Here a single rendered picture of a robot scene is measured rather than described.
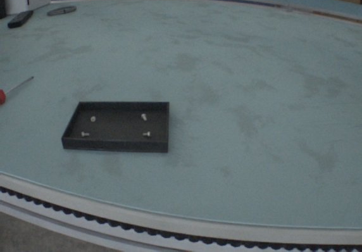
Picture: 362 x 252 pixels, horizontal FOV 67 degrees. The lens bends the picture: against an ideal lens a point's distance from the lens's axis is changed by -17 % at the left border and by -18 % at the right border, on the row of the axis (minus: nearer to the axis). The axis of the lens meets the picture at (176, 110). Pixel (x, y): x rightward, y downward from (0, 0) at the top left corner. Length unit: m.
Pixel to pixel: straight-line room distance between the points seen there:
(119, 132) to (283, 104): 0.21
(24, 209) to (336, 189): 0.34
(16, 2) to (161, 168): 0.97
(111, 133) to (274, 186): 0.18
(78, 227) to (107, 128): 0.12
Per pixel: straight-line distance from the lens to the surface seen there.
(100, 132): 0.35
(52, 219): 0.36
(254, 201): 0.28
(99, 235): 0.33
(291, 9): 1.81
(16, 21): 0.96
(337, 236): 0.28
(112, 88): 0.45
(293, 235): 0.27
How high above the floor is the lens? 1.19
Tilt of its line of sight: 30 degrees down
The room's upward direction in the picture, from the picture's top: 1 degrees clockwise
